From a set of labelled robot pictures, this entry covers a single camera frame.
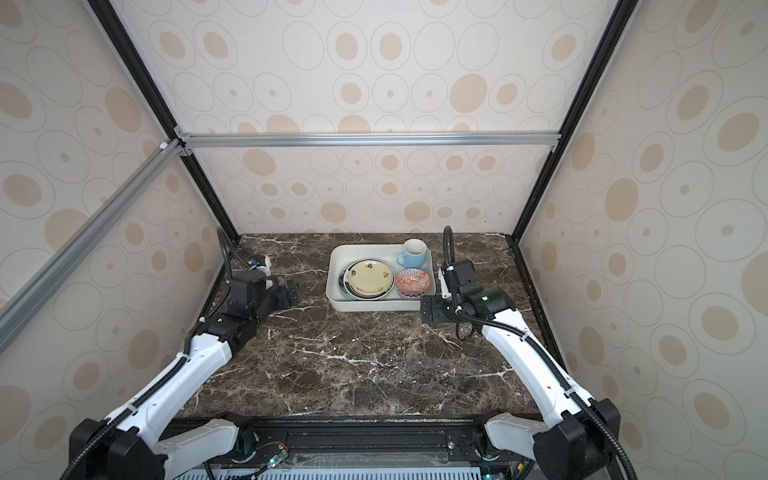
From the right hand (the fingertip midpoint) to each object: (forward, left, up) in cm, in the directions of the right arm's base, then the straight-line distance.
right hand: (439, 307), depth 80 cm
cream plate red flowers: (+20, +21, -14) cm, 33 cm away
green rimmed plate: (+19, +30, -14) cm, 38 cm away
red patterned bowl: (+18, +6, -14) cm, 24 cm away
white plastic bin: (+30, +32, -12) cm, 45 cm away
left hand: (+7, +40, +4) cm, 41 cm away
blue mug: (+28, +5, -9) cm, 30 cm away
